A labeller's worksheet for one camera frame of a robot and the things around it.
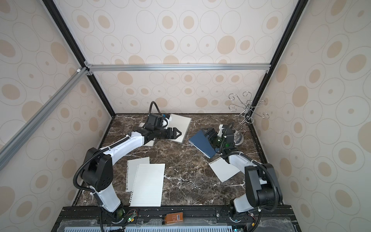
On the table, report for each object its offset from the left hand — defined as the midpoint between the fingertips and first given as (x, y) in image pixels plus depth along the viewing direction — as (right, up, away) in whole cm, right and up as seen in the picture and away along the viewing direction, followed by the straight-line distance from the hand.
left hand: (181, 132), depth 85 cm
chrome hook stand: (+49, +12, +24) cm, 56 cm away
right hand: (+18, 0, +3) cm, 18 cm away
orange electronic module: (-3, -41, -16) cm, 44 cm away
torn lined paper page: (-19, -33, -3) cm, 38 cm away
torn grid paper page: (-30, -21, +4) cm, 37 cm away
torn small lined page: (+26, -24, +4) cm, 36 cm away
